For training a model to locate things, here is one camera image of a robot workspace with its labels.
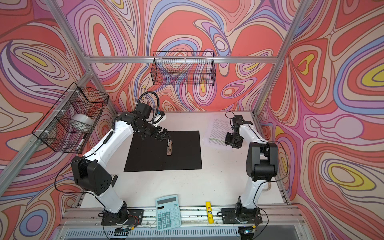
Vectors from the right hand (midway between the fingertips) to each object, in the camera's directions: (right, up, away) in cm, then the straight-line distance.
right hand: (230, 147), depth 94 cm
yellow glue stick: (-16, -30, -20) cm, 39 cm away
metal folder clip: (-40, -1, +4) cm, 40 cm away
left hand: (-40, +9, -12) cm, 42 cm away
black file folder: (-52, -5, +1) cm, 52 cm away
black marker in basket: (-79, +3, -23) cm, 82 cm away
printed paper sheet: (-6, +11, +15) cm, 20 cm away
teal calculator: (-36, -31, -21) cm, 52 cm away
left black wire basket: (-83, +14, -24) cm, 87 cm away
